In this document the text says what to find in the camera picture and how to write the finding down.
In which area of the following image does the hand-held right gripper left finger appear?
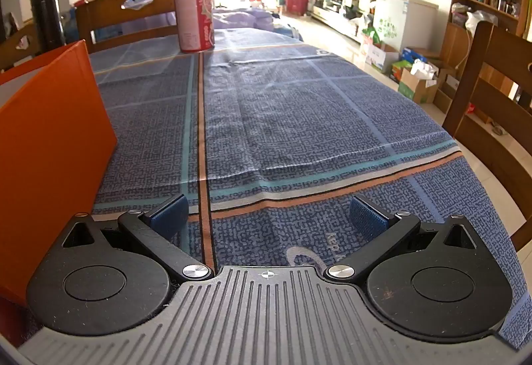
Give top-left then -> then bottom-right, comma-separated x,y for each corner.
62,194 -> 214,282

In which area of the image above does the open cardboard box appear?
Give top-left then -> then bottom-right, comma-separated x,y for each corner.
398,59 -> 442,104

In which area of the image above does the white chest freezer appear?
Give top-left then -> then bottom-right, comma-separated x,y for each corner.
373,0 -> 440,54

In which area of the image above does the blue patterned tablecloth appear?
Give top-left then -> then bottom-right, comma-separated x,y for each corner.
85,27 -> 525,350

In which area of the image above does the black tower appliance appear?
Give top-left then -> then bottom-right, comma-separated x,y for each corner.
30,0 -> 68,52

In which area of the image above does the white green printed carton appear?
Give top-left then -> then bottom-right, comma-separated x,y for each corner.
365,42 -> 400,74

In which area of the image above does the red cylindrical can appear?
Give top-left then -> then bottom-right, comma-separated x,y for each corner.
173,0 -> 216,54

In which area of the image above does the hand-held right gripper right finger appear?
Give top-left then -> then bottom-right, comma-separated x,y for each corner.
324,195 -> 478,281

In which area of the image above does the white television stand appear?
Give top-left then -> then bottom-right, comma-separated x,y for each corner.
312,4 -> 375,39

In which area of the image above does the orange storage box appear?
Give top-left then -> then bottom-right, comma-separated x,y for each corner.
0,39 -> 119,307

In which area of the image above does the blue covered sofa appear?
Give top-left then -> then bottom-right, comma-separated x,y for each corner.
212,7 -> 305,43

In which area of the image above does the wooden chair with cutout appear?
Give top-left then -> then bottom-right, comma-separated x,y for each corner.
0,21 -> 44,72
75,0 -> 205,55

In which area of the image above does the wooden slatted chair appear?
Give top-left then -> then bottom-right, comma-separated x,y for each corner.
442,20 -> 532,251

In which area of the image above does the red plastic basket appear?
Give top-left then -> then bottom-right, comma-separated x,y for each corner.
286,0 -> 312,16

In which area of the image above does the white plastic bag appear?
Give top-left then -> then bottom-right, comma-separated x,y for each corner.
465,9 -> 499,36

